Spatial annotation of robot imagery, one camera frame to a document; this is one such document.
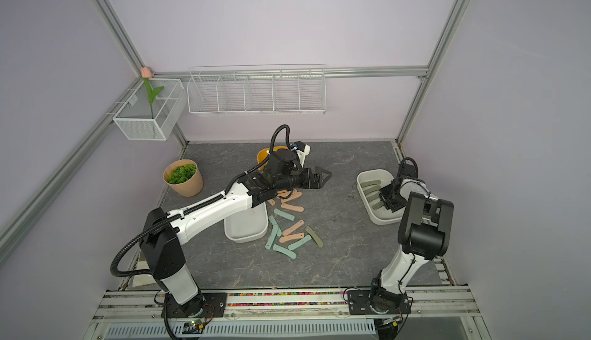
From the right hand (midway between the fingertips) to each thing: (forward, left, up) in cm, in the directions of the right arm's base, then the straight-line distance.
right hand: (382, 197), depth 98 cm
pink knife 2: (-4, +38, -2) cm, 39 cm away
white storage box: (-13, +55, +1) cm, 57 cm away
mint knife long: (-17, +46, 0) cm, 49 cm away
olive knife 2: (+4, +4, -1) cm, 6 cm away
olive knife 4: (-4, +2, -1) cm, 4 cm away
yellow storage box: (+23, +53, +4) cm, 57 cm away
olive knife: (+8, +3, -1) cm, 9 cm away
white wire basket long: (+36, +53, +30) cm, 71 cm away
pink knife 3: (-12, +37, -2) cm, 39 cm away
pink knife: (+2, +38, -1) cm, 38 cm away
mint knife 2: (-18, +34, -1) cm, 39 cm away
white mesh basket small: (+11, +91, +35) cm, 98 cm away
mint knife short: (-11, +46, -1) cm, 47 cm away
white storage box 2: (-8, +1, -1) cm, 8 cm away
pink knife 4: (-17, +40, -1) cm, 44 cm away
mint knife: (-7, +42, -1) cm, 43 cm away
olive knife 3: (+1, +4, -1) cm, 4 cm away
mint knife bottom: (-22, +40, -1) cm, 46 cm away
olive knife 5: (-17, +29, -1) cm, 34 cm away
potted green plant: (+4, +83, +10) cm, 84 cm away
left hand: (-6, +27, +24) cm, 36 cm away
